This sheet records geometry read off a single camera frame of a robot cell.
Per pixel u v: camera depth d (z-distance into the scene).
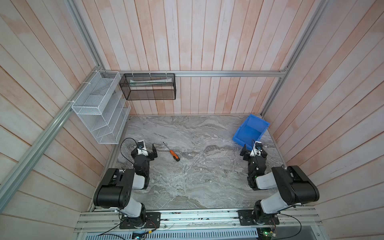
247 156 0.82
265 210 0.63
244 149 0.84
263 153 0.83
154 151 0.84
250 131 1.11
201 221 0.73
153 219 0.73
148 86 1.06
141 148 0.76
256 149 0.76
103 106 0.71
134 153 0.80
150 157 0.82
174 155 0.95
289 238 0.68
